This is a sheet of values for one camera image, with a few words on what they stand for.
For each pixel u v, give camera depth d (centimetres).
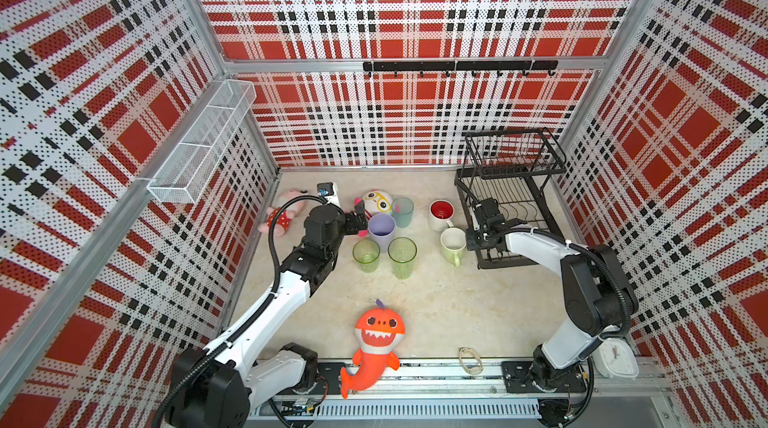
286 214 65
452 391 73
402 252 85
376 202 101
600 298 47
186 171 93
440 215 104
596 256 48
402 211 103
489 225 74
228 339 42
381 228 97
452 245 88
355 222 71
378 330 74
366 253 95
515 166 118
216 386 38
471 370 74
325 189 67
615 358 74
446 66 88
